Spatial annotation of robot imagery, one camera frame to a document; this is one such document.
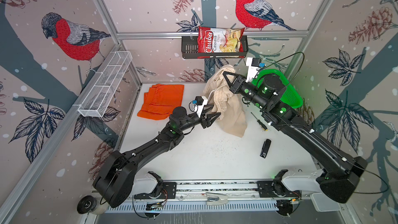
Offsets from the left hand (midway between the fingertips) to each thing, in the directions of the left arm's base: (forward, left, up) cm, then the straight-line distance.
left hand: (216, 111), depth 70 cm
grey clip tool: (-31, +1, -27) cm, 41 cm away
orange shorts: (+27, +37, -27) cm, 54 cm away
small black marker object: (-8, -28, -25) cm, 38 cm away
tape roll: (-33, +52, -18) cm, 65 cm away
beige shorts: (+4, -1, +6) cm, 7 cm away
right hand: (+4, 0, +17) cm, 18 cm away
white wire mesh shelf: (+15, +58, +2) cm, 60 cm away
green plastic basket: (+26, -54, -21) cm, 64 cm away
